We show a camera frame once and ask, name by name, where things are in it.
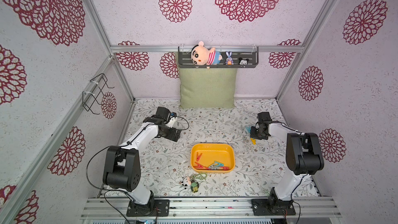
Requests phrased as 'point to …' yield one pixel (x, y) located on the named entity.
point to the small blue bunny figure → (229, 59)
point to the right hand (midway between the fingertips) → (253, 132)
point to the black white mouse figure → (243, 61)
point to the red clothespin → (198, 156)
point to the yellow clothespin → (254, 141)
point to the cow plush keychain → (186, 182)
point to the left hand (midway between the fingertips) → (171, 134)
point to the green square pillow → (208, 88)
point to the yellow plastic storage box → (224, 153)
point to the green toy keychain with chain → (194, 184)
